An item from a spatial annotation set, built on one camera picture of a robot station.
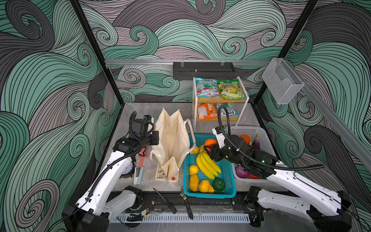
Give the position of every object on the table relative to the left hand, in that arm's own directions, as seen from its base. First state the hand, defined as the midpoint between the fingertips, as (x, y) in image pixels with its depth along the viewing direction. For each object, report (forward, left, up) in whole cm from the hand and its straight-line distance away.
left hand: (157, 134), depth 76 cm
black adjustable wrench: (-31, -17, -20) cm, 41 cm away
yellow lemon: (-1, -22, -17) cm, 28 cm away
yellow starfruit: (-20, -20, -16) cm, 33 cm away
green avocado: (-21, -33, -15) cm, 42 cm away
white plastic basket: (+2, -65, -13) cm, 67 cm away
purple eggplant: (+3, -60, -13) cm, 62 cm away
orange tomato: (+7, -55, -14) cm, 58 cm away
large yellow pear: (-22, -26, -15) cm, 37 cm away
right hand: (-8, -26, +3) cm, 28 cm away
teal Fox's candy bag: (+23, -45, -3) cm, 51 cm away
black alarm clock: (-14, +17, -19) cm, 29 cm away
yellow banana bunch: (-10, -29, -18) cm, 35 cm away
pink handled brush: (-14, +11, -19) cm, 26 cm away
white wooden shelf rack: (+14, -21, +12) cm, 28 cm away
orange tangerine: (-8, -26, +7) cm, 28 cm away
